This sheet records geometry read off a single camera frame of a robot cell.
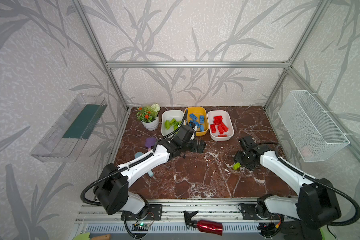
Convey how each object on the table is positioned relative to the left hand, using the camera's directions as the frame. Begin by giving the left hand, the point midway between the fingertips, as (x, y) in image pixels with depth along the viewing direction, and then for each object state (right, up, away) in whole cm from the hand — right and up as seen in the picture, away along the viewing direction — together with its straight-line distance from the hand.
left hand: (201, 140), depth 81 cm
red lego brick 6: (+16, 0, +21) cm, 27 cm away
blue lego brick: (-4, +13, +31) cm, 34 cm away
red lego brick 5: (+19, +5, +24) cm, 31 cm away
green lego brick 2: (-22, +7, +25) cm, 34 cm away
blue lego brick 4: (+3, +5, +25) cm, 25 cm away
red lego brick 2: (+15, +10, +28) cm, 33 cm away
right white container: (+21, +11, +28) cm, 37 cm away
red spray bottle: (0, -37, -14) cm, 40 cm away
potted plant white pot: (-33, +7, +21) cm, 40 cm away
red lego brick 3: (+11, +5, +25) cm, 28 cm away
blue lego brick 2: (+3, +12, +31) cm, 33 cm away
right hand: (+22, -11, +6) cm, 26 cm away
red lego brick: (+15, +12, +31) cm, 37 cm away
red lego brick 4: (+15, +4, +24) cm, 29 cm away
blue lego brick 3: (-1, +9, +24) cm, 26 cm away
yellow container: (+1, +15, +34) cm, 37 cm away
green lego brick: (+21, -16, +6) cm, 27 cm away
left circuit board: (-29, -42, -9) cm, 52 cm away
